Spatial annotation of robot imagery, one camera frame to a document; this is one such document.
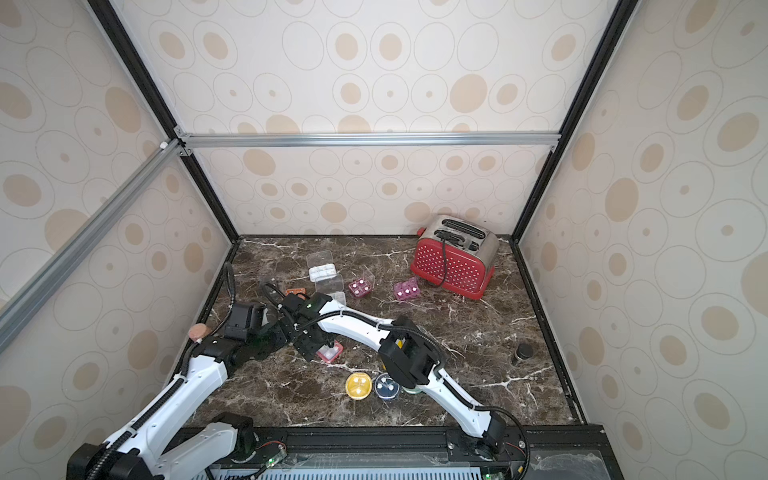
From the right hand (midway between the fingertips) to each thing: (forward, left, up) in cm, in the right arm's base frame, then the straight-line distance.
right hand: (329, 339), depth 92 cm
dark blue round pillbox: (-13, -18, -1) cm, 23 cm away
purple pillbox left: (+19, -7, +1) cm, 20 cm away
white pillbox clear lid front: (+21, +2, -1) cm, 21 cm away
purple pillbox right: (+19, -24, 0) cm, 31 cm away
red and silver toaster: (+22, -38, +16) cm, 47 cm away
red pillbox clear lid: (-5, -1, -1) cm, 5 cm away
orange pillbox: (+19, +16, -2) cm, 25 cm away
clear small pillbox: (+21, +25, +1) cm, 33 cm away
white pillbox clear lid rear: (+32, +10, 0) cm, 34 cm away
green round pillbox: (-14, -26, -1) cm, 29 cm away
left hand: (-3, +6, +10) cm, 12 cm away
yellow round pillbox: (-13, -11, 0) cm, 17 cm away
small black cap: (-5, -55, +7) cm, 56 cm away
